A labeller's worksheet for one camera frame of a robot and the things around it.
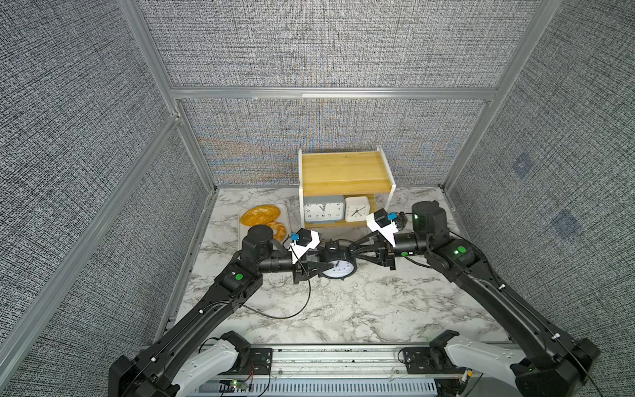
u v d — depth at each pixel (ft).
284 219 3.54
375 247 1.88
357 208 2.75
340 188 2.45
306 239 1.76
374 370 2.39
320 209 2.75
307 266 1.86
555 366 1.22
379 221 1.75
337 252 2.01
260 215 3.38
